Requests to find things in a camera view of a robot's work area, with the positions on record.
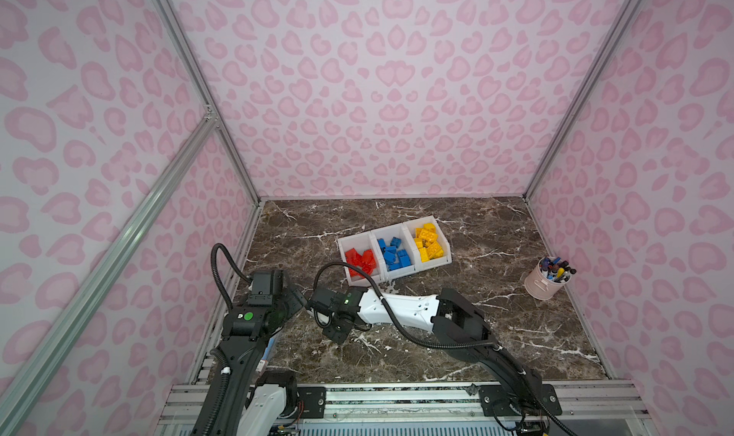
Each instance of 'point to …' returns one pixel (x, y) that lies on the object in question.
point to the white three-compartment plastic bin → (366, 240)
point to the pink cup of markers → (547, 279)
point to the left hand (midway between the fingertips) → (292, 299)
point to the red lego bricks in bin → (365, 261)
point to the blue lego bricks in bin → (394, 258)
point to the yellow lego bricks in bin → (426, 241)
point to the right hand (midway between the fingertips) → (338, 329)
